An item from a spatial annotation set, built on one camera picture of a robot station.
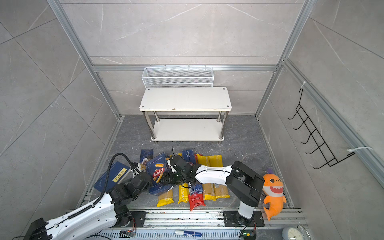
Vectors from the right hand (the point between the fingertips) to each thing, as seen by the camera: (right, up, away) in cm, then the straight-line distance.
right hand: (164, 181), depth 80 cm
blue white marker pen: (+14, -20, -11) cm, 27 cm away
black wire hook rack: (+72, +17, -22) cm, 77 cm away
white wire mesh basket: (+6, +63, +17) cm, 66 cm away
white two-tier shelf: (+9, +41, +42) cm, 59 cm away
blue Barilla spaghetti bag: (+13, +13, +8) cm, 20 cm away
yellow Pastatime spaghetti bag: (+11, -6, -2) cm, 12 cm away
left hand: (-8, +3, +3) cm, 9 cm away
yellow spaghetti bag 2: (+24, -4, -2) cm, 24 cm away
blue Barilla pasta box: (-5, +6, +3) cm, 9 cm away
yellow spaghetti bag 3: (+31, -5, -1) cm, 31 cm away
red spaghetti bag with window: (+17, -6, -4) cm, 19 cm away
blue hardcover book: (-28, +3, +6) cm, 29 cm away
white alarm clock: (+65, -19, -13) cm, 69 cm away
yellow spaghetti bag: (+1, -8, -2) cm, 9 cm away
